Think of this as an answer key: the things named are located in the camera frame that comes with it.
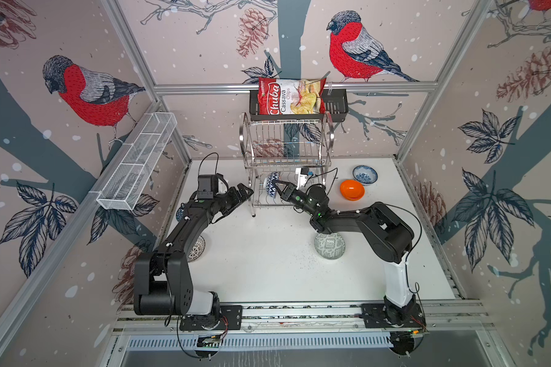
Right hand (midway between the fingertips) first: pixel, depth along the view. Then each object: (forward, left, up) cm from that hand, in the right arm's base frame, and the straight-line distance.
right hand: (268, 187), depth 84 cm
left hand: (-2, +9, -2) cm, 9 cm away
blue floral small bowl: (+24, -45, -19) cm, 54 cm away
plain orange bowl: (+13, -37, -18) cm, 43 cm away
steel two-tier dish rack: (+39, -1, -18) cm, 43 cm away
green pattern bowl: (-13, -24, -21) cm, 35 cm away
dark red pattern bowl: (-18, +28, -18) cm, 37 cm away
